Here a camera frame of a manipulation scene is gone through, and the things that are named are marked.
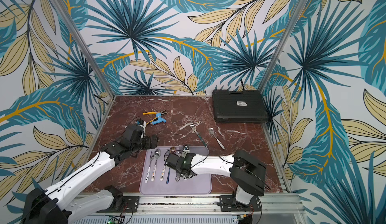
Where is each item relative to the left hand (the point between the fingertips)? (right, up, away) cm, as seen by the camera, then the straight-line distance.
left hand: (150, 140), depth 81 cm
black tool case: (+62, +19, +26) cm, 70 cm away
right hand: (+17, -16, +2) cm, 24 cm away
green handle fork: (+23, +6, +20) cm, 31 cm away
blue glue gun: (0, +10, +22) cm, 24 cm away
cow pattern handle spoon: (+19, -19, -1) cm, 27 cm away
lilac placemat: (+3, -21, +1) cm, 22 cm away
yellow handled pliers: (+1, +15, +27) cm, 31 cm away
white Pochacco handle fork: (-1, -11, +8) cm, 13 cm away
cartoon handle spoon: (+2, -10, +6) cm, 12 cm away
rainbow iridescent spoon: (+11, -8, +9) cm, 16 cm away
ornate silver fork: (+15, -21, 0) cm, 26 cm away
